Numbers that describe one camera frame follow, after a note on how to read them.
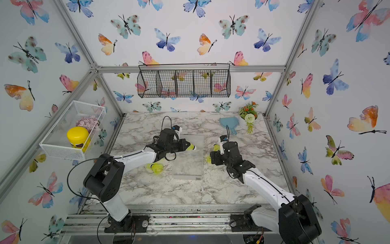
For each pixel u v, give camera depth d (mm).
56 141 637
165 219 760
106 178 472
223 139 737
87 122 682
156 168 929
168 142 735
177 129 839
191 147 914
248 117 986
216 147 996
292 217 421
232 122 1176
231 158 629
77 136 627
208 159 942
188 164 935
